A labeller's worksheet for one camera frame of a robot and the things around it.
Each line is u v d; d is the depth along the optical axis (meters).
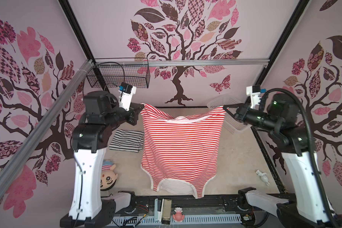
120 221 0.70
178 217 0.68
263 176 0.80
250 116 0.48
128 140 0.97
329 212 0.34
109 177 0.75
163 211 0.70
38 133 0.52
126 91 0.45
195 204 0.74
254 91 0.49
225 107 0.55
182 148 0.64
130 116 0.49
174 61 0.93
